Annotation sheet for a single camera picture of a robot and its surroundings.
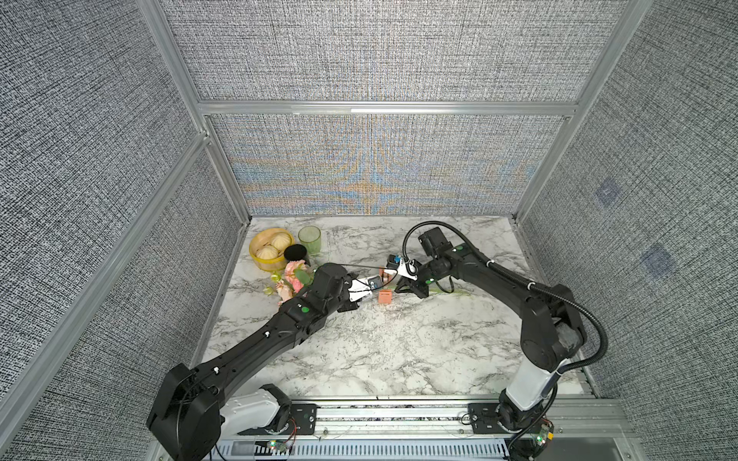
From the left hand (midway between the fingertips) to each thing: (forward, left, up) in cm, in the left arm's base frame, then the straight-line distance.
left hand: (359, 274), depth 80 cm
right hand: (+2, -12, -5) cm, 13 cm away
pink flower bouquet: (+1, +21, -5) cm, 21 cm away
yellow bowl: (+28, +37, -16) cm, 49 cm away
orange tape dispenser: (+1, -8, -14) cm, 16 cm away
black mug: (+16, +21, -10) cm, 29 cm away
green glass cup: (+23, +17, -10) cm, 31 cm away
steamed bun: (+24, +28, -12) cm, 39 cm away
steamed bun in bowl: (+18, +32, -12) cm, 39 cm away
